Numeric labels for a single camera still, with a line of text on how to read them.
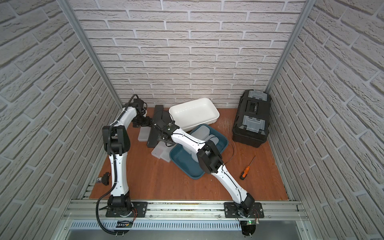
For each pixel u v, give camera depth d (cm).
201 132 98
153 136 100
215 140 96
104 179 82
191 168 90
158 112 115
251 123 88
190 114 117
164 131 72
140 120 90
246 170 86
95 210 70
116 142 63
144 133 101
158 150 94
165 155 92
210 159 60
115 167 63
